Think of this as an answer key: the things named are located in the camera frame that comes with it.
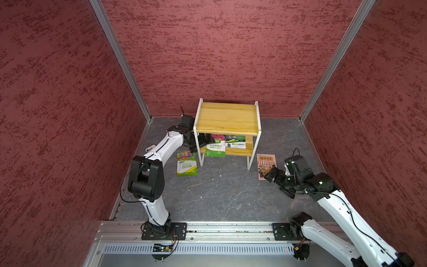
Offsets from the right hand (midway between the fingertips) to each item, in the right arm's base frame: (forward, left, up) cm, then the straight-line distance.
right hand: (270, 185), depth 74 cm
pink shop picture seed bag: (+20, -5, -15) cm, 25 cm away
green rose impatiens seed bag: (+19, +24, +2) cm, 31 cm away
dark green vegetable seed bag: (+24, +14, +2) cm, 28 cm away
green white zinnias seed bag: (+19, +42, -12) cm, 48 cm away
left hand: (+22, +29, 0) cm, 36 cm away
